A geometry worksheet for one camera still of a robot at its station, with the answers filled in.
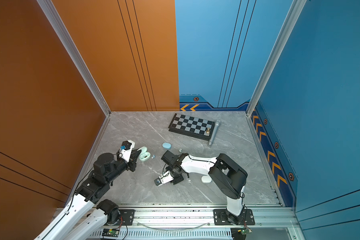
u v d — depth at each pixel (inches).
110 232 28.4
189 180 33.7
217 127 42.6
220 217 28.5
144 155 29.1
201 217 29.7
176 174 28.8
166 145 39.1
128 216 29.1
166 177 29.2
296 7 27.5
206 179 33.3
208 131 40.4
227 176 18.6
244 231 27.5
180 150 38.1
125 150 24.0
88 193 20.1
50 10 27.6
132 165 25.2
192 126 41.7
